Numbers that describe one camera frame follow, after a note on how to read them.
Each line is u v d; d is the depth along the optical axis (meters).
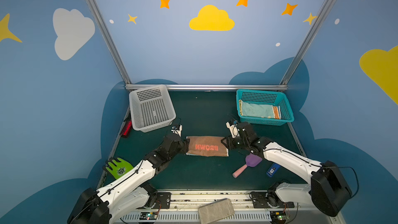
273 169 0.82
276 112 1.04
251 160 0.87
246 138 0.65
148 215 0.70
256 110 1.05
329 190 0.42
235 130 0.74
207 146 0.91
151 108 1.11
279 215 0.71
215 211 0.69
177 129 0.72
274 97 1.11
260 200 0.73
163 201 0.75
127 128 0.97
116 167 0.83
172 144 0.61
